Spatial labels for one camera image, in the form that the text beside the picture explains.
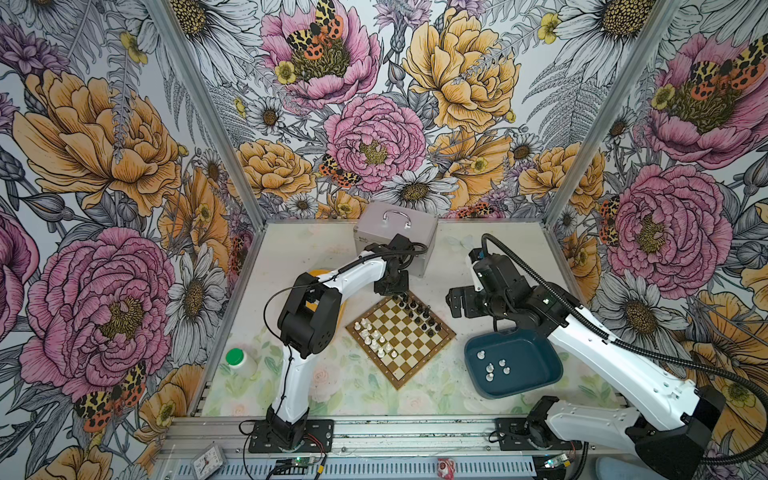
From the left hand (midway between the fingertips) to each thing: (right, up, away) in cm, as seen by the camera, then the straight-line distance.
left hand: (395, 297), depth 95 cm
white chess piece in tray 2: (+26, -18, -11) cm, 33 cm away
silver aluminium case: (-5, +24, +5) cm, 25 cm away
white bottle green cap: (-40, -14, -17) cm, 45 cm away
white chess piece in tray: (+24, -15, -8) cm, 30 cm away
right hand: (+17, +1, -21) cm, 27 cm away
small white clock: (-43, -33, -25) cm, 60 cm away
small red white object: (+11, -33, -29) cm, 45 cm away
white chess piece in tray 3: (+30, -17, -10) cm, 35 cm away
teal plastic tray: (+38, -17, -9) cm, 43 cm away
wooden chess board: (+2, -11, -5) cm, 12 cm away
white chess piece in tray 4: (+25, -20, -12) cm, 34 cm away
